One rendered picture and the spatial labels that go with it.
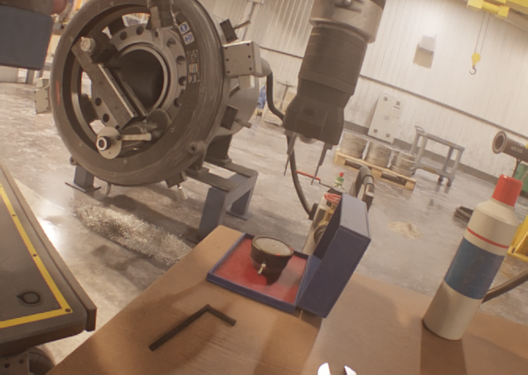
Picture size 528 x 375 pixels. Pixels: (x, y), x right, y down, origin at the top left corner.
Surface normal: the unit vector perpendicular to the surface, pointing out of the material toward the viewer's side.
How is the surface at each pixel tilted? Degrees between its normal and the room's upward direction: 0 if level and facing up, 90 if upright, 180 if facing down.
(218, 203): 90
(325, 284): 90
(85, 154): 90
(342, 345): 0
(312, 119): 42
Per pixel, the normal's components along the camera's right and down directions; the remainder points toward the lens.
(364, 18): 0.33, 0.32
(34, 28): 0.73, 0.36
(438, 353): 0.28, -0.93
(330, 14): -0.53, 0.04
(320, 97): -0.27, 0.29
